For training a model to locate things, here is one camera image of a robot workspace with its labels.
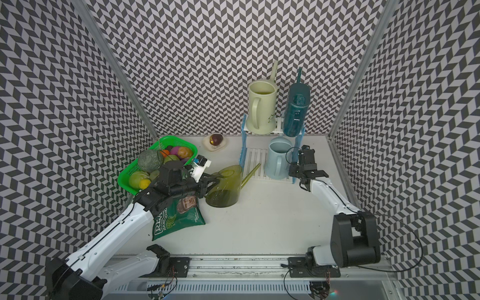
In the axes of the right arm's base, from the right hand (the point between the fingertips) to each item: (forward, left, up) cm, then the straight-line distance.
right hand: (295, 169), depth 89 cm
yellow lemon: (-6, +72, -1) cm, 72 cm away
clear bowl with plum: (+26, +44, -7) cm, 51 cm away
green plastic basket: (+21, +73, -2) cm, 76 cm away
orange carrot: (+17, +70, -5) cm, 72 cm away
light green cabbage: (+12, +66, -5) cm, 67 cm away
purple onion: (+18, +65, -5) cm, 68 cm away
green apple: (-1, +70, -2) cm, 70 cm away
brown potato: (+13, +57, -1) cm, 59 cm away
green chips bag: (-19, +52, -6) cm, 56 cm away
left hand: (-13, +35, +11) cm, 39 cm away
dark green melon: (+5, +71, +3) cm, 71 cm away
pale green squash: (-2, +78, -3) cm, 79 cm away
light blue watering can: (-3, +10, +9) cm, 14 cm away
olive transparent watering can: (-12, +32, 0) cm, 34 cm away
